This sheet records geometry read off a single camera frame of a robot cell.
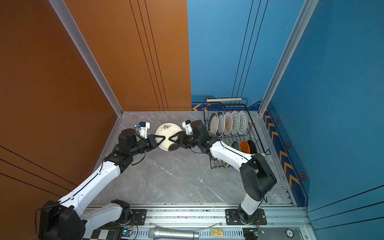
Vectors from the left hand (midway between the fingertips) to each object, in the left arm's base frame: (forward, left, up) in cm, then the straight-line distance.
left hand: (166, 137), depth 76 cm
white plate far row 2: (+21, -32, -12) cm, 40 cm away
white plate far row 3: (+21, -37, -13) cm, 45 cm away
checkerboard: (-40, +27, -21) cm, 52 cm away
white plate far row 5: (+23, -48, -14) cm, 55 cm away
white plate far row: (+24, -28, -17) cm, 41 cm away
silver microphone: (-39, +2, -20) cm, 44 cm away
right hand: (-1, -2, -3) cm, 4 cm away
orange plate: (+1, -44, -11) cm, 45 cm away
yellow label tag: (-38, -26, -22) cm, 51 cm away
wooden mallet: (+19, -50, -9) cm, 55 cm away
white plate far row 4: (+23, -42, -14) cm, 50 cm away
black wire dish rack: (+45, -32, -18) cm, 58 cm away
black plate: (+1, -48, -10) cm, 49 cm away
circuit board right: (-38, -42, -24) cm, 62 cm away
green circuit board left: (-39, +16, -24) cm, 48 cm away
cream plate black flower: (+4, 0, 0) cm, 4 cm away
